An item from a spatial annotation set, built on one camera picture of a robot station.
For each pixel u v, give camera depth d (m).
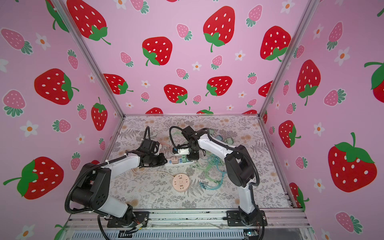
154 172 0.90
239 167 0.51
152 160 0.78
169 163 0.92
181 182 0.84
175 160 0.88
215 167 0.92
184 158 0.88
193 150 0.76
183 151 0.80
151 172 0.91
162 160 0.82
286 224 0.73
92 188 0.45
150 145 0.75
